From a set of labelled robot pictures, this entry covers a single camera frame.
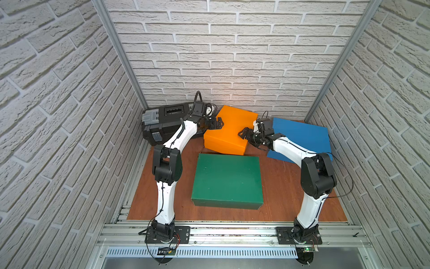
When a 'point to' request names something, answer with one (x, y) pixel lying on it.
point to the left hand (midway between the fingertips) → (221, 121)
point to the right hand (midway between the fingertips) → (244, 135)
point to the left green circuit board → (163, 250)
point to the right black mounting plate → (285, 237)
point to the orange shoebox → (227, 140)
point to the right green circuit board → (310, 249)
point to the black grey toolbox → (159, 123)
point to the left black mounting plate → (182, 235)
